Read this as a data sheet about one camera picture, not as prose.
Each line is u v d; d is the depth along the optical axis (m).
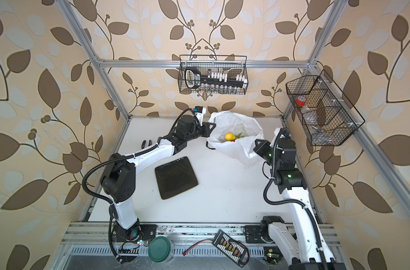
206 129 0.75
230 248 0.69
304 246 0.39
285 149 0.51
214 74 0.82
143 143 1.05
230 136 1.01
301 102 0.88
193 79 0.85
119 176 0.50
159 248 0.62
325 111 0.77
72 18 0.75
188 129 0.68
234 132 1.06
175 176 0.91
